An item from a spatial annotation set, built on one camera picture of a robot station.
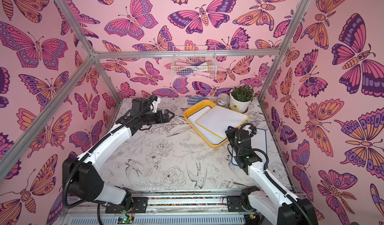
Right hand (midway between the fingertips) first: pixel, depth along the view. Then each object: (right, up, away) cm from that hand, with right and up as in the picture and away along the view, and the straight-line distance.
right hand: (228, 124), depth 82 cm
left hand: (-32, +6, 0) cm, 32 cm away
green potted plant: (+14, +20, +18) cm, 30 cm away
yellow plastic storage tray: (-18, +10, +28) cm, 35 cm away
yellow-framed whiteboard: (-1, +2, +31) cm, 31 cm away
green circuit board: (-53, -46, -9) cm, 71 cm away
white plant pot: (+12, +11, +24) cm, 29 cm away
